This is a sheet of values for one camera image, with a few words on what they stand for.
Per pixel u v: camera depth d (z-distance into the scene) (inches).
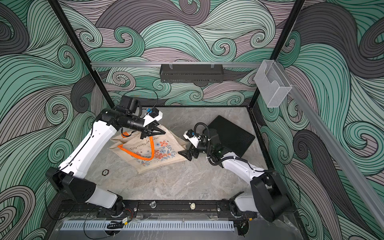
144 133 23.3
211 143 25.0
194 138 27.0
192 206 28.0
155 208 29.2
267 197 16.2
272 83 30.8
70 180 15.3
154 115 22.3
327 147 21.0
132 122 23.1
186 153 27.9
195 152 28.1
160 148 29.3
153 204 28.3
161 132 25.4
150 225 27.4
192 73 39.6
